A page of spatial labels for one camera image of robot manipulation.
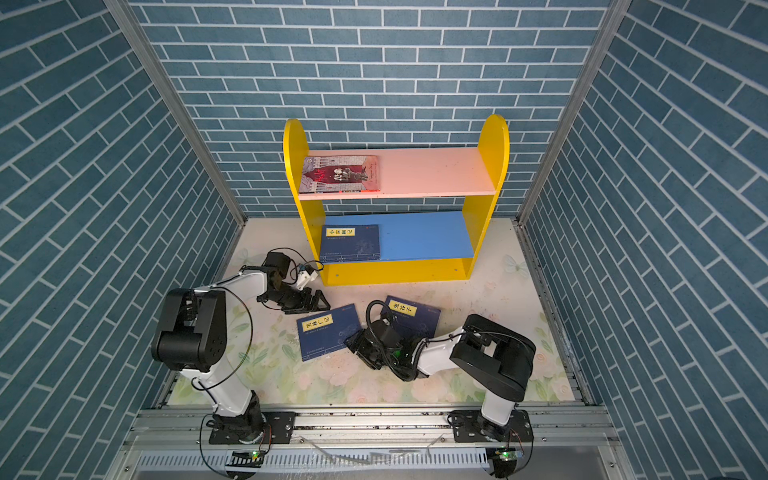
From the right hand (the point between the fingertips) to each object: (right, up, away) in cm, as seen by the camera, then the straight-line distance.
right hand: (343, 344), depth 84 cm
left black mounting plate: (-15, -18, -10) cm, 25 cm away
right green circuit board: (+42, -24, -12) cm, 50 cm away
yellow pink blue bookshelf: (+13, +41, +40) cm, 59 cm away
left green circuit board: (-22, -24, -11) cm, 34 cm away
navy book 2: (-6, +2, +6) cm, 8 cm away
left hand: (-9, +9, +9) cm, 16 cm away
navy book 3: (+20, +5, +8) cm, 22 cm away
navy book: (+2, +29, +10) cm, 31 cm away
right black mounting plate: (+33, -17, -10) cm, 38 cm away
